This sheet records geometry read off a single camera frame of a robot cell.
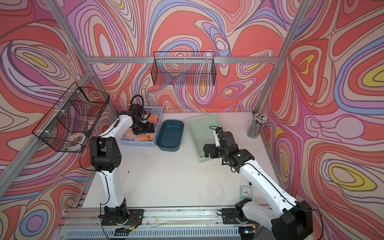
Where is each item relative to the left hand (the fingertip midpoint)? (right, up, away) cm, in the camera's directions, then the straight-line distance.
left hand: (150, 131), depth 98 cm
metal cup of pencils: (+70, +7, -7) cm, 70 cm away
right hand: (+39, -10, -19) cm, 45 cm away
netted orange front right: (-4, -4, 0) cm, 6 cm away
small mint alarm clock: (+57, -32, -18) cm, 68 cm away
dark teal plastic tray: (+12, -3, +6) cm, 14 cm away
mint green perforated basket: (+34, -1, +9) cm, 35 cm away
